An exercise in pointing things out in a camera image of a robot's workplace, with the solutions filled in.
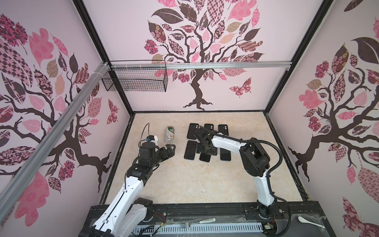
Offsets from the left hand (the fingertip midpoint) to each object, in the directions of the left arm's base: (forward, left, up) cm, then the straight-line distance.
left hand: (171, 150), depth 80 cm
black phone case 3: (+28, -36, -16) cm, 48 cm away
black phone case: (+29, -12, -16) cm, 36 cm away
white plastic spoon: (-31, -67, -14) cm, 76 cm away
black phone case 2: (+29, -25, -15) cm, 42 cm away
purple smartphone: (+4, -20, -15) cm, 25 cm away
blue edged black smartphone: (+9, -11, -15) cm, 21 cm away
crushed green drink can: (+16, +4, -10) cm, 19 cm away
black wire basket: (+67, +35, 0) cm, 76 cm away
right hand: (+9, -19, -14) cm, 26 cm away
